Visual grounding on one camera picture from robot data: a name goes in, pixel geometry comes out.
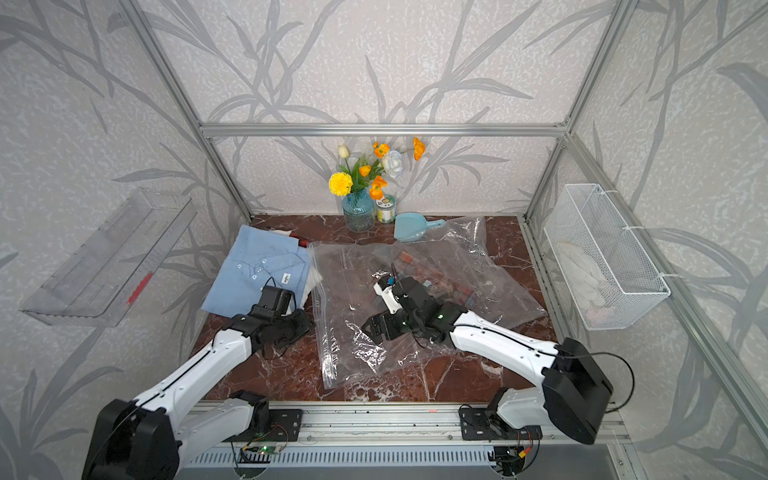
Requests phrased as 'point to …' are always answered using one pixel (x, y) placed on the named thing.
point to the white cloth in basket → (596, 294)
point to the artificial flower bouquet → (359, 173)
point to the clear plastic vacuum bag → (456, 264)
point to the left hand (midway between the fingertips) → (312, 326)
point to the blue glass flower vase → (359, 211)
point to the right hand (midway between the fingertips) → (375, 321)
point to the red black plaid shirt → (303, 243)
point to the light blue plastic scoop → (411, 226)
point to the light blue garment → (257, 258)
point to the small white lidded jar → (385, 209)
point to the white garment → (314, 277)
